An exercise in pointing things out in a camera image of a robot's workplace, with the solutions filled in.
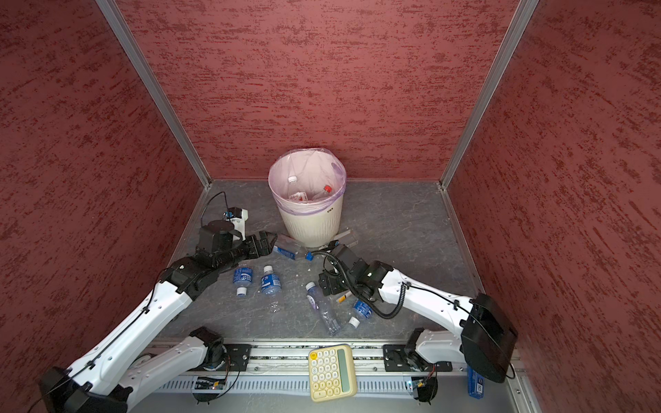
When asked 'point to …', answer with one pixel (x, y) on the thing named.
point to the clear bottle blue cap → (293, 251)
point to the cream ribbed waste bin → (315, 230)
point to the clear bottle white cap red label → (296, 194)
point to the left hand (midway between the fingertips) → (265, 242)
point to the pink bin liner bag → (308, 181)
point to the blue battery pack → (476, 384)
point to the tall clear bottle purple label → (322, 304)
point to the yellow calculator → (332, 372)
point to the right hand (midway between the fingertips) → (330, 285)
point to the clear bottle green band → (347, 238)
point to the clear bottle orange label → (343, 298)
